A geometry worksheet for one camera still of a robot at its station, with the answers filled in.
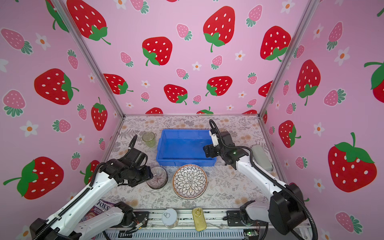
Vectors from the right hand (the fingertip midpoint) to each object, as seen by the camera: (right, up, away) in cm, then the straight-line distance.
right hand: (209, 145), depth 84 cm
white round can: (-20, -33, -14) cm, 41 cm away
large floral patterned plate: (-11, -22, +2) cm, 25 cm away
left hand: (-31, -16, -8) cm, 36 cm away
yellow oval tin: (-6, -35, -14) cm, 38 cm away
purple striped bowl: (-28, -19, -2) cm, 34 cm away
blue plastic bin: (-16, -4, +20) cm, 26 cm away
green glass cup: (-44, +3, +29) cm, 53 cm away
